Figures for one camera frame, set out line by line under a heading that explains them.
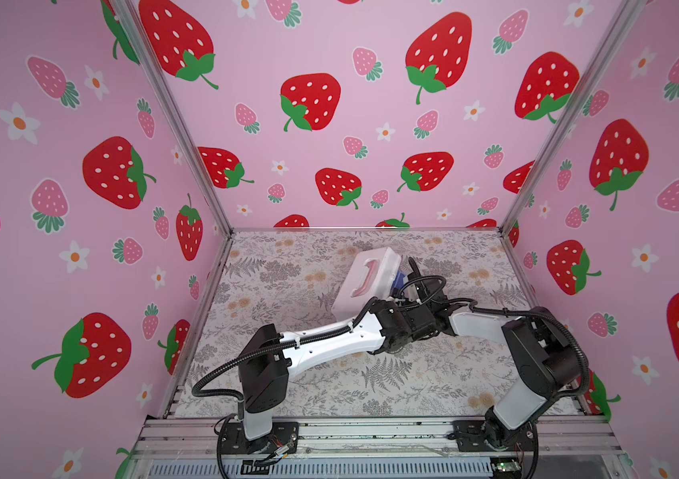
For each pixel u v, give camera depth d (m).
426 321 0.59
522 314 0.53
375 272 0.84
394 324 0.53
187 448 0.73
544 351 0.47
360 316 0.51
